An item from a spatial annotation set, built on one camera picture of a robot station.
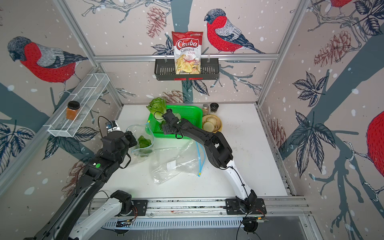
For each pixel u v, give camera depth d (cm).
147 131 95
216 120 104
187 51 85
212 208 75
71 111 66
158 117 105
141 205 74
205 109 107
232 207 73
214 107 104
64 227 40
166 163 86
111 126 59
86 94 85
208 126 98
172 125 73
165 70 95
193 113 106
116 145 52
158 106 98
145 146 71
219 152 57
